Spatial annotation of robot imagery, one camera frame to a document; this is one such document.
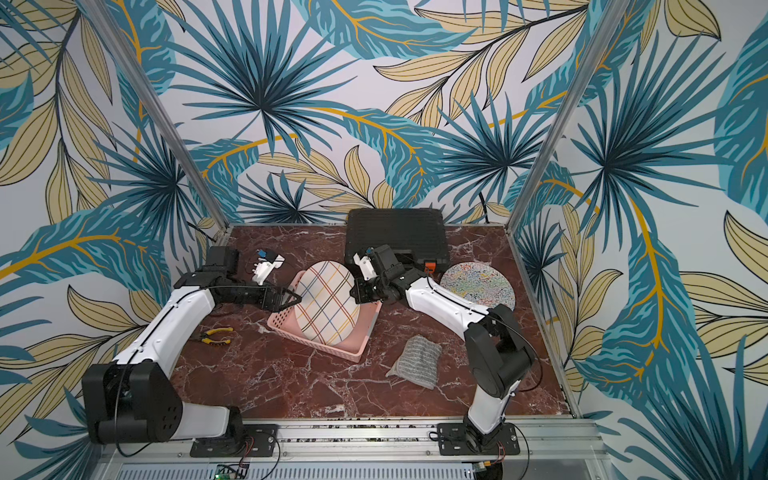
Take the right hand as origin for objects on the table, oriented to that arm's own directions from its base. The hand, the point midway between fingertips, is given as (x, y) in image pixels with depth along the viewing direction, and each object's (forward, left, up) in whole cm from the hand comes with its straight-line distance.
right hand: (352, 290), depth 86 cm
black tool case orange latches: (+33, -23, -12) cm, 42 cm away
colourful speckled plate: (+10, -42, -13) cm, 45 cm away
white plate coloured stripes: (-3, +8, -7) cm, 12 cm away
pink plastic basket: (-15, 0, -6) cm, 16 cm away
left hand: (-4, +17, +4) cm, 18 cm away
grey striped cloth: (-18, -18, -10) cm, 27 cm away
